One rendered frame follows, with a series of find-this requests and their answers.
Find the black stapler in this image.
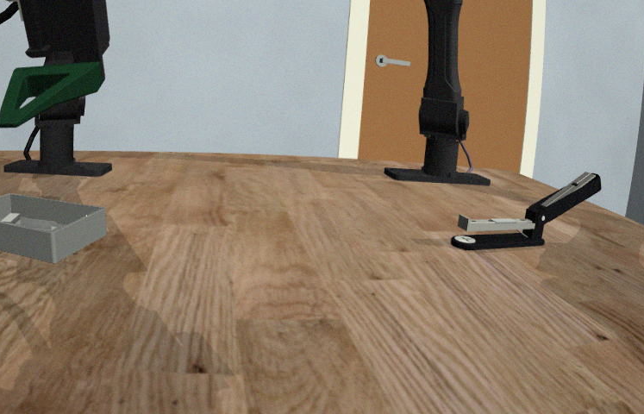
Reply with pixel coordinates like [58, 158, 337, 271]
[454, 172, 602, 250]

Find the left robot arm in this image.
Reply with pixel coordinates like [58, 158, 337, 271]
[384, 0, 491, 185]

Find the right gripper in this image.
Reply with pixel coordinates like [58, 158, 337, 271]
[0, 0, 110, 128]

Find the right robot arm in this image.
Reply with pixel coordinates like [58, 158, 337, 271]
[3, 51, 112, 177]

